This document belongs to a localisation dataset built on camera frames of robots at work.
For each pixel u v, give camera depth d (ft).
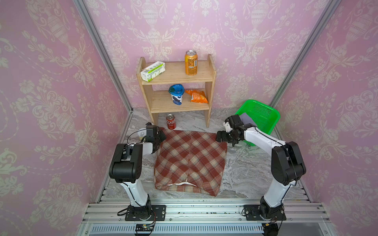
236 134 2.25
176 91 2.92
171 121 3.31
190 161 3.02
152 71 2.43
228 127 2.71
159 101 3.21
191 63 2.34
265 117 3.79
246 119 3.39
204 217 2.40
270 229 2.39
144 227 2.37
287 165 1.58
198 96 2.99
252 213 2.39
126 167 1.63
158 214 2.44
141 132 2.92
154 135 2.68
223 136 2.78
